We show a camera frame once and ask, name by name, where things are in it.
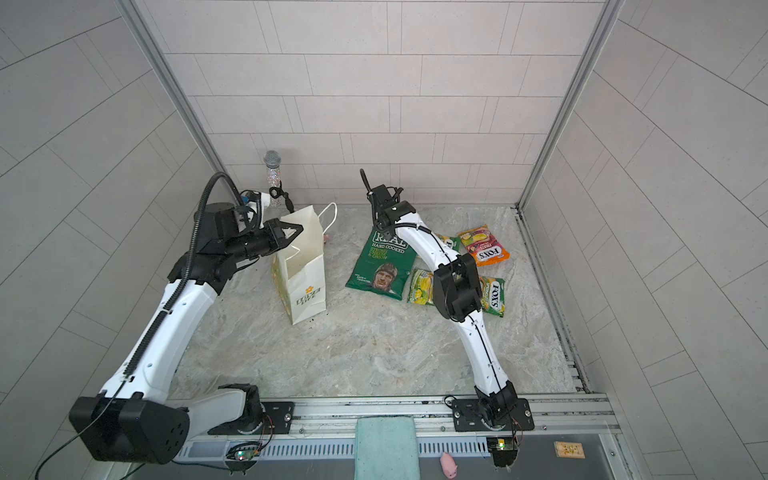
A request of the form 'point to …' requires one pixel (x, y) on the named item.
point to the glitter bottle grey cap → (272, 161)
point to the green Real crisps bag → (383, 266)
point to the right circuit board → (504, 449)
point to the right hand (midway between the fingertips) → (399, 218)
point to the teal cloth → (386, 448)
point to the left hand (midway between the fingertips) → (307, 224)
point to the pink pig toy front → (448, 465)
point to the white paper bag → (301, 267)
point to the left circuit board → (242, 457)
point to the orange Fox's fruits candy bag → (482, 246)
